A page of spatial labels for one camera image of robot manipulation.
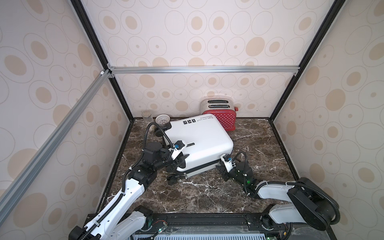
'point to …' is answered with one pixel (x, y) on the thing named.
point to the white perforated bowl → (162, 119)
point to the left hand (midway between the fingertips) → (187, 149)
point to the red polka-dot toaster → (223, 108)
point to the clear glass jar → (147, 115)
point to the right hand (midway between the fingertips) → (224, 163)
